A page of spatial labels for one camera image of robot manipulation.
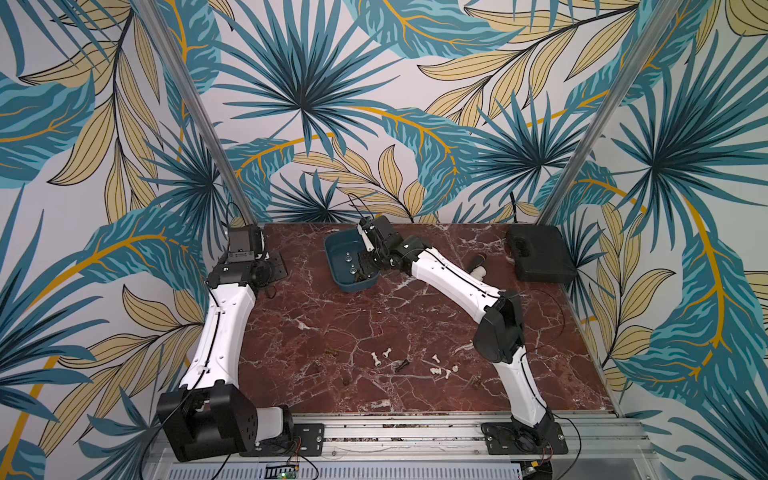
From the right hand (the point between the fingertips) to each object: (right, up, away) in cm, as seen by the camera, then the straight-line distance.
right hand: (363, 257), depth 88 cm
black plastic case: (+61, +1, +18) cm, 64 cm away
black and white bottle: (+38, -3, +16) cm, 41 cm away
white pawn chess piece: (+7, -28, -1) cm, 29 cm away
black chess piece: (+12, -30, -3) cm, 32 cm away
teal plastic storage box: (-9, +2, +21) cm, 23 cm away
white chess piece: (+4, -30, -3) cm, 30 cm away
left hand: (-23, -3, -9) cm, 25 cm away
